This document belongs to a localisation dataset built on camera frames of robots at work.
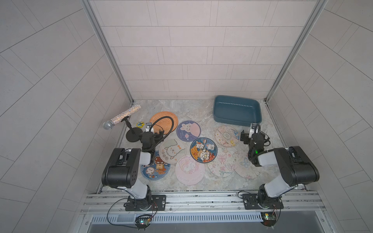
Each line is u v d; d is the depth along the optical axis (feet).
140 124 3.26
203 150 2.92
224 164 2.77
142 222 2.11
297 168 1.48
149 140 2.31
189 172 2.65
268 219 2.23
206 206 2.32
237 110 3.56
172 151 2.92
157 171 2.65
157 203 2.33
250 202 2.32
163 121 2.48
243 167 2.73
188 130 3.25
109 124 2.42
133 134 3.07
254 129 2.54
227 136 3.16
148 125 2.54
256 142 2.27
